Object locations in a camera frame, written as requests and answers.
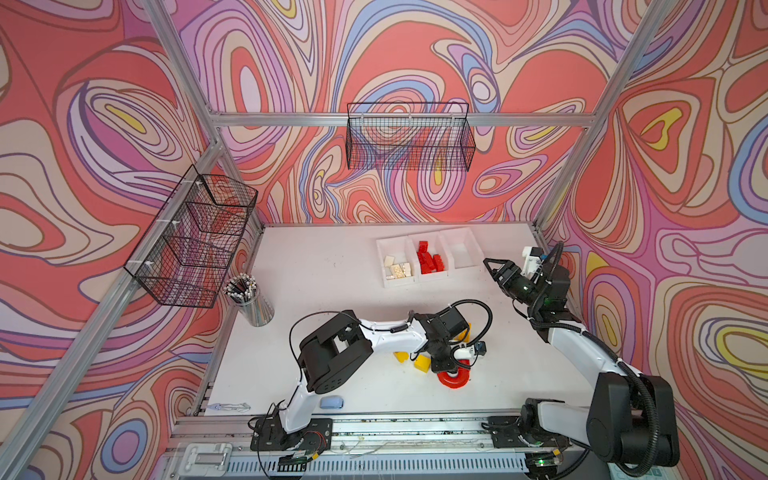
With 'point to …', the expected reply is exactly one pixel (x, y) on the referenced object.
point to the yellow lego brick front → (422, 363)
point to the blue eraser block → (331, 402)
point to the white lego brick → (397, 272)
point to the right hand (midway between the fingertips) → (488, 270)
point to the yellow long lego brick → (467, 338)
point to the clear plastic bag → (239, 407)
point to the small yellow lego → (401, 356)
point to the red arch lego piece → (457, 381)
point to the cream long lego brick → (389, 261)
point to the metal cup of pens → (243, 292)
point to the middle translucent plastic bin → (429, 255)
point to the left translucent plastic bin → (398, 262)
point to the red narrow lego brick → (423, 246)
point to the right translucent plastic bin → (462, 252)
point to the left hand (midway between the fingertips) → (457, 361)
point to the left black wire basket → (189, 247)
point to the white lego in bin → (407, 269)
